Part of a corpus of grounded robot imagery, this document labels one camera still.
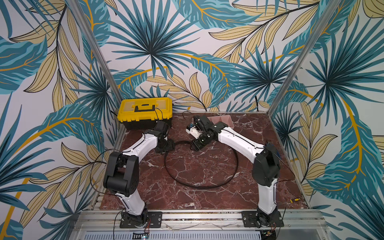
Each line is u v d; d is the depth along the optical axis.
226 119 1.12
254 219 0.73
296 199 0.80
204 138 0.73
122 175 0.46
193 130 0.79
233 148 0.60
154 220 0.73
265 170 0.50
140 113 0.96
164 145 0.78
